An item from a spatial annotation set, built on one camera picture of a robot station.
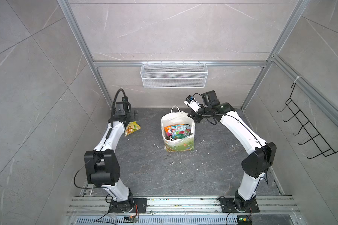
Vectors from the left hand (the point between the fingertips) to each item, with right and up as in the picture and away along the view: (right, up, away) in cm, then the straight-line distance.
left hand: (130, 111), depth 89 cm
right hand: (+39, -2, -7) cm, 40 cm away
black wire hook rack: (+93, -19, -31) cm, 100 cm away
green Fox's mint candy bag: (+32, -13, -1) cm, 35 cm away
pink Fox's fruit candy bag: (+25, -14, +2) cm, 29 cm away
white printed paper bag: (+30, -4, -3) cm, 31 cm away
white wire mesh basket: (+29, +27, +12) cm, 41 cm away
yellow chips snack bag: (-2, -11, +12) cm, 16 cm away
